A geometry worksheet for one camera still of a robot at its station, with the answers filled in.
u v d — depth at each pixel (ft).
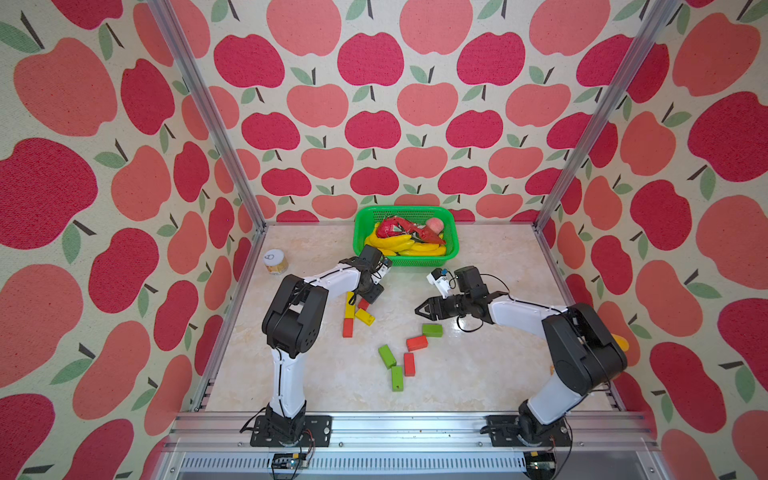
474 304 2.40
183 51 2.47
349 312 3.14
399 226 3.53
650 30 2.36
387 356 2.81
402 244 3.40
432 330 2.97
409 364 2.82
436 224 3.68
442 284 2.81
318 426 2.47
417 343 2.90
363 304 3.16
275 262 3.40
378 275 2.89
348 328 3.06
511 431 2.41
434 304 2.67
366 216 3.80
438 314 2.64
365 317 3.06
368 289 2.84
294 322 1.74
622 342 2.05
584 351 1.53
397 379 2.69
